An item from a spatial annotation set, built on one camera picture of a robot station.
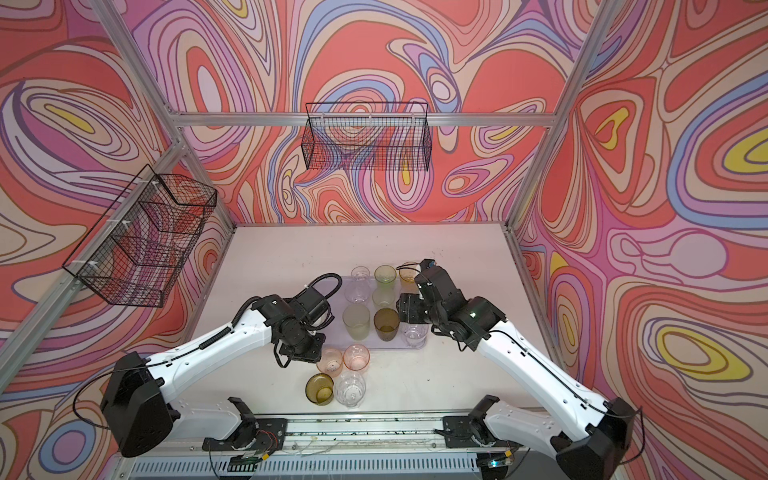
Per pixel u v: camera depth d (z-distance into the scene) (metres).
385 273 0.96
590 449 0.36
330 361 0.84
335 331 0.87
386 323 0.90
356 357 0.84
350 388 0.81
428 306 0.55
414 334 0.91
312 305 0.64
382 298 0.96
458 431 0.74
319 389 0.80
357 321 0.85
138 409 0.39
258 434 0.73
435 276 0.54
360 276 1.01
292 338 0.63
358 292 0.98
